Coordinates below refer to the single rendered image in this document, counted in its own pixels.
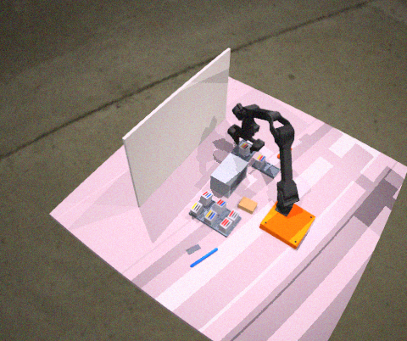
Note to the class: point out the white rectangular box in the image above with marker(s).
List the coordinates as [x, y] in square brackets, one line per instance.
[228, 175]

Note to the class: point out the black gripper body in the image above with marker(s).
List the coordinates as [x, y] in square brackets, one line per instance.
[235, 129]

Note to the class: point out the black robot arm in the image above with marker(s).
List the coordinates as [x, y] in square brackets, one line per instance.
[284, 136]

